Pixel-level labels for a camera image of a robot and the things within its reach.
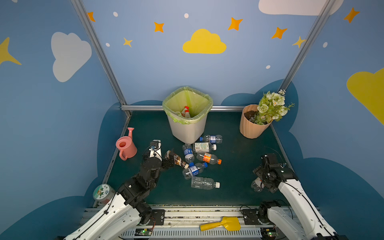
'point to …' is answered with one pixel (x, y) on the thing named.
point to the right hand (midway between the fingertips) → (264, 174)
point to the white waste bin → (188, 119)
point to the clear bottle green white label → (204, 147)
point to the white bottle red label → (187, 114)
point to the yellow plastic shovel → (232, 223)
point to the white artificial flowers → (271, 106)
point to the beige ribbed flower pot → (247, 128)
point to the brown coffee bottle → (177, 159)
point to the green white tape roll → (103, 193)
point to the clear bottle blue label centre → (193, 169)
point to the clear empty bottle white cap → (206, 183)
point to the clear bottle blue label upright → (188, 153)
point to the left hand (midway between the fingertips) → (166, 149)
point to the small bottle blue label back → (211, 139)
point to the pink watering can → (126, 146)
